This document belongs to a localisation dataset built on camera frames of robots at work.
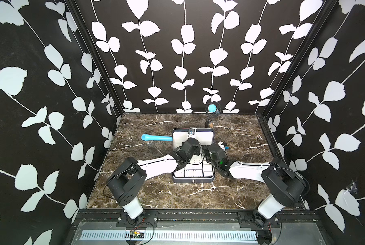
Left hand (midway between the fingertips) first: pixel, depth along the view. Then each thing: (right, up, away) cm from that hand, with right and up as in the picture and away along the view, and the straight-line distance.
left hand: (197, 138), depth 88 cm
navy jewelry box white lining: (-1, -17, -4) cm, 18 cm away
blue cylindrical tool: (-34, 0, +14) cm, 37 cm away
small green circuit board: (-31, -44, -17) cm, 56 cm away
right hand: (+1, -2, +1) cm, 3 cm away
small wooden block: (+12, +8, +26) cm, 30 cm away
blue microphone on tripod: (+9, +17, 0) cm, 19 cm away
